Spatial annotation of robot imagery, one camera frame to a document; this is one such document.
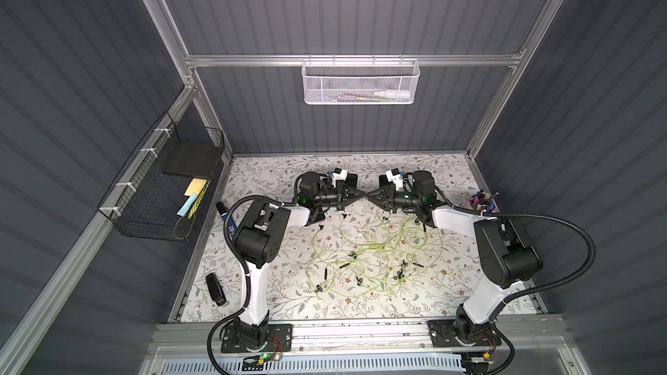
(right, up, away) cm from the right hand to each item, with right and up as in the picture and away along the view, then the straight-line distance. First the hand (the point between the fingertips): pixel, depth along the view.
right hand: (371, 197), depth 86 cm
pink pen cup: (+38, -2, +1) cm, 38 cm away
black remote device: (-49, -28, -7) cm, 57 cm away
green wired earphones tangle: (-3, -21, +4) cm, 21 cm away
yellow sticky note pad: (-53, +4, -10) cm, 54 cm away
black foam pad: (-57, +12, -5) cm, 58 cm away
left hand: (0, 0, -2) cm, 2 cm away
